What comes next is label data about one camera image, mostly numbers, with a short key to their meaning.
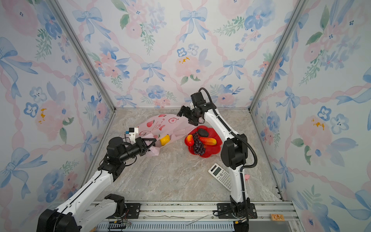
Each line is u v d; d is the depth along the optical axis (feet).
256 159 1.54
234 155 1.78
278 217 2.35
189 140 3.09
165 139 3.11
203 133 3.30
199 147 3.05
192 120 2.73
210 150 3.18
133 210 2.41
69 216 1.34
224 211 2.43
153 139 2.45
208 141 3.17
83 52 2.83
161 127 3.02
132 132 2.36
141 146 2.18
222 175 2.81
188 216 2.40
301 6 2.25
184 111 2.68
